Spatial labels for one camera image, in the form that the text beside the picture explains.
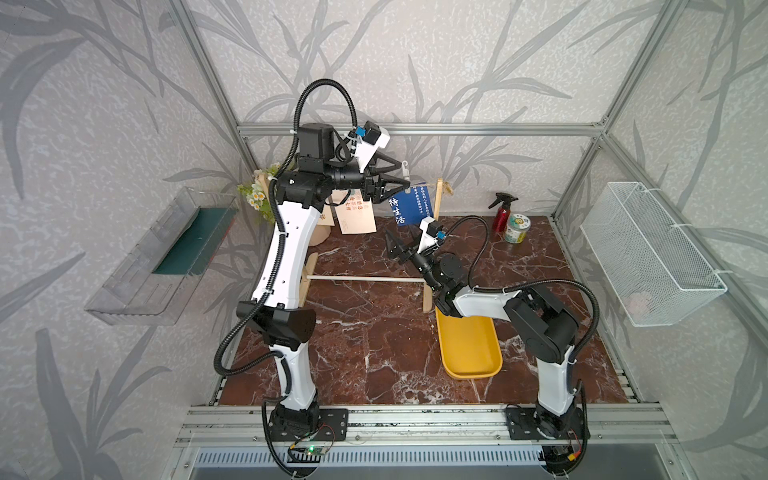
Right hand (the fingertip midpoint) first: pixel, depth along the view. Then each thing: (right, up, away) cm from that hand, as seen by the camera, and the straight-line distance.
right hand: (395, 224), depth 78 cm
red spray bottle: (+39, +5, +33) cm, 51 cm away
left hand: (+2, +10, -14) cm, 17 cm away
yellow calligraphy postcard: (-18, +2, -2) cm, 18 cm away
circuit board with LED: (-19, -54, -8) cm, 58 cm away
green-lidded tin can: (+44, +1, +30) cm, 53 cm away
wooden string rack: (-31, -12, +27) cm, 43 cm away
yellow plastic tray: (+23, -37, +12) cm, 45 cm away
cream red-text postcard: (-10, +2, -5) cm, 11 cm away
